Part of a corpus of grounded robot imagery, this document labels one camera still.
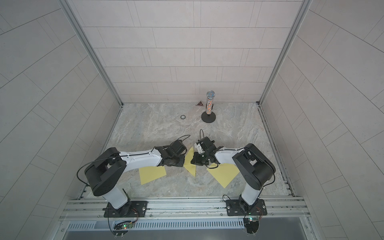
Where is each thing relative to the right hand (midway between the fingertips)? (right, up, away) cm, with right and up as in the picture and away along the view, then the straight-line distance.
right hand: (191, 162), depth 88 cm
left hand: (-4, 0, +2) cm, 5 cm away
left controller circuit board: (-30, -22, -22) cm, 44 cm away
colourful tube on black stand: (+12, +27, +20) cm, 35 cm away
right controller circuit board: (+28, -21, -22) cm, 41 cm away
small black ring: (-7, +27, +21) cm, 35 cm away
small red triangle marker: (+5, +37, +28) cm, 47 cm away
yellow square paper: (-23, -5, -5) cm, 25 cm away
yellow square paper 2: (+18, -5, -5) cm, 20 cm away
